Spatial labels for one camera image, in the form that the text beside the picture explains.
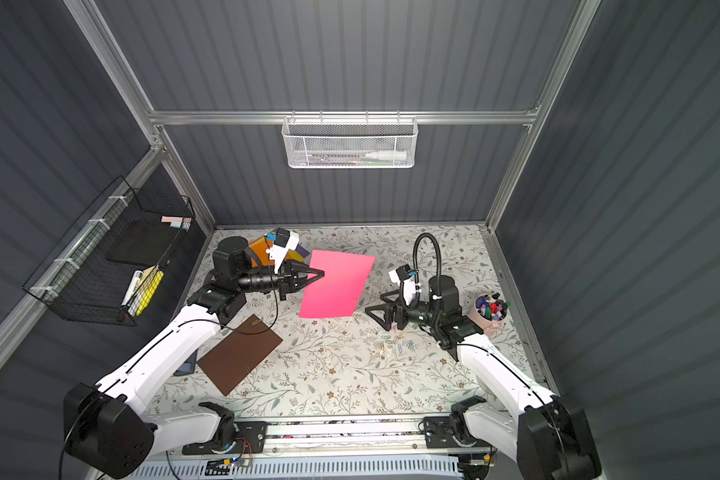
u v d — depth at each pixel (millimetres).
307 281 674
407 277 694
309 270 661
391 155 868
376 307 699
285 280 606
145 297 676
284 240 608
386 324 683
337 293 753
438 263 595
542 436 397
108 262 727
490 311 821
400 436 754
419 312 681
